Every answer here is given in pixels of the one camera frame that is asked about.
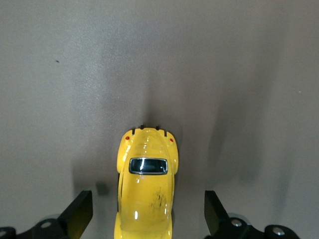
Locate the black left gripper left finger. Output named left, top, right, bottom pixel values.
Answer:
left=0, top=190, right=94, bottom=239

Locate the yellow beetle toy car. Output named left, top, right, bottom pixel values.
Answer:
left=114, top=123, right=180, bottom=239

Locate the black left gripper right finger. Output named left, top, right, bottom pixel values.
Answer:
left=203, top=190, right=299, bottom=239

